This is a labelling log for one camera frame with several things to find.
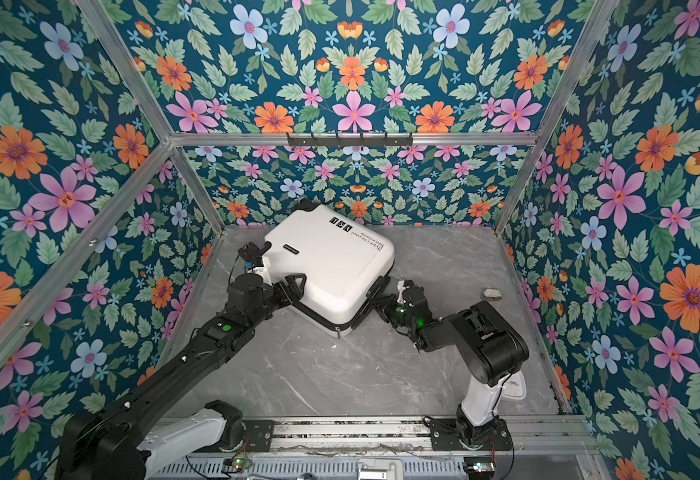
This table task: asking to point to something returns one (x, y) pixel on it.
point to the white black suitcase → (345, 261)
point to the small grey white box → (492, 294)
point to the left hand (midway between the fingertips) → (301, 275)
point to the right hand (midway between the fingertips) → (369, 301)
